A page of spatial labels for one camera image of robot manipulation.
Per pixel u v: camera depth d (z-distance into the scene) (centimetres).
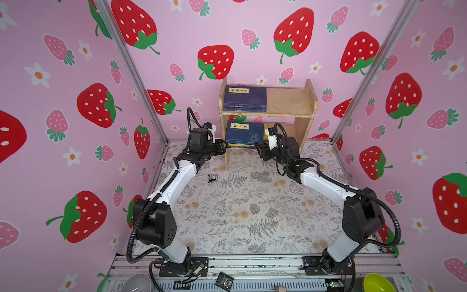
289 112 73
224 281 69
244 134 86
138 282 66
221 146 74
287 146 62
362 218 45
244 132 87
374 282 70
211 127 76
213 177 99
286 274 73
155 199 45
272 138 73
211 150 72
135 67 86
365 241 50
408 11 69
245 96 77
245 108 73
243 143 84
